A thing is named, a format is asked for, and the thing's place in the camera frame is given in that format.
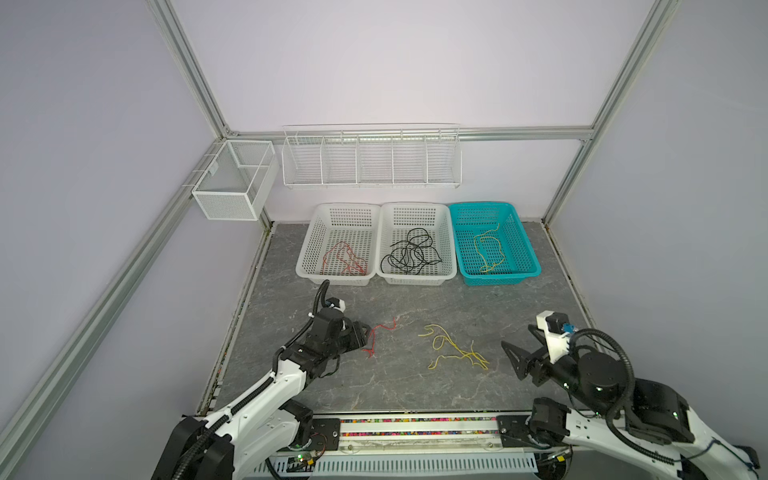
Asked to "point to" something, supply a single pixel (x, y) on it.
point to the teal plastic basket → (492, 246)
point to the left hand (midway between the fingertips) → (363, 334)
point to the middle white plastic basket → (396, 219)
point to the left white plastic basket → (355, 223)
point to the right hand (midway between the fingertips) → (519, 338)
